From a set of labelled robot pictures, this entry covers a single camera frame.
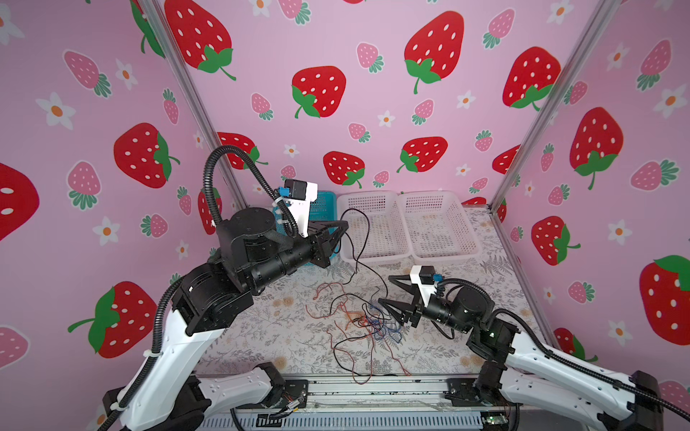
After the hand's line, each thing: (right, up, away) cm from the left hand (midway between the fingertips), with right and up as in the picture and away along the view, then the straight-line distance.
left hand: (348, 223), depth 49 cm
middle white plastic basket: (+11, -1, +62) cm, 63 cm away
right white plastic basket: (+37, +1, +65) cm, 75 cm away
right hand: (+8, -16, +14) cm, 22 cm away
